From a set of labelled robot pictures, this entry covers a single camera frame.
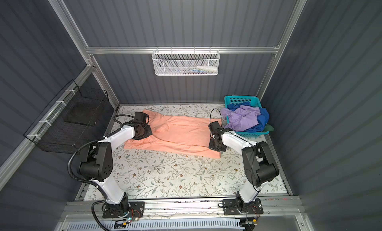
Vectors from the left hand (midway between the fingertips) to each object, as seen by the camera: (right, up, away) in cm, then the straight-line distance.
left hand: (147, 132), depth 97 cm
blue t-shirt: (+76, +9, -1) cm, 77 cm away
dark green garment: (+77, +3, -5) cm, 77 cm away
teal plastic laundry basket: (+78, +23, +15) cm, 82 cm away
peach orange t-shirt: (+19, -2, +6) cm, 20 cm away
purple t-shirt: (+61, +10, -3) cm, 62 cm away
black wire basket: (-27, +10, -23) cm, 37 cm away
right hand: (+45, -9, -3) cm, 46 cm away
